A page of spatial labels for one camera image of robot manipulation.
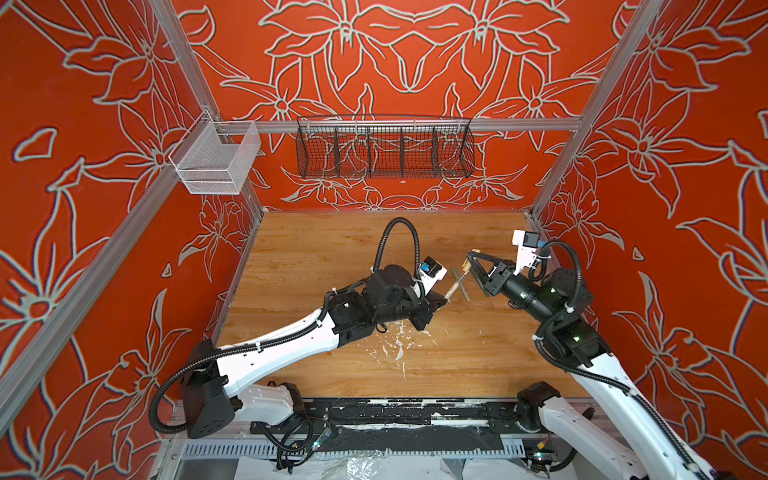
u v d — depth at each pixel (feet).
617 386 1.44
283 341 1.45
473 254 2.06
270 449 1.93
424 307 1.90
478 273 2.02
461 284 2.13
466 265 2.08
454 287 2.16
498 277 1.84
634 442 1.29
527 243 1.84
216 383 1.29
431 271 1.86
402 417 2.44
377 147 3.30
